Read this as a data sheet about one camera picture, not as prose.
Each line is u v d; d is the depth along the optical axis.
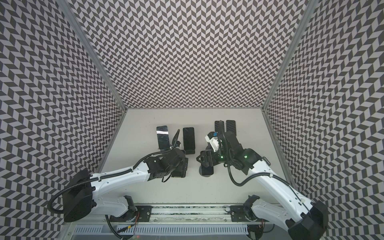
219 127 1.04
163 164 0.60
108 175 0.45
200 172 0.89
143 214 0.72
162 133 0.91
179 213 0.74
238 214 0.74
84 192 0.40
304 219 0.37
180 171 0.75
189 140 0.86
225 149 0.54
